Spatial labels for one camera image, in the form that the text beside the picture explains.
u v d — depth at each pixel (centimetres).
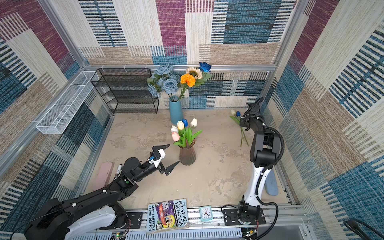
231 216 74
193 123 80
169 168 68
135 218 74
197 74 83
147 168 66
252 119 75
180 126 71
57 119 71
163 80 89
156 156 59
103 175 87
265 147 57
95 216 55
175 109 101
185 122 74
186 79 76
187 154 94
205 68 83
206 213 74
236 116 115
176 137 70
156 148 69
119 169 89
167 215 73
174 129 73
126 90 111
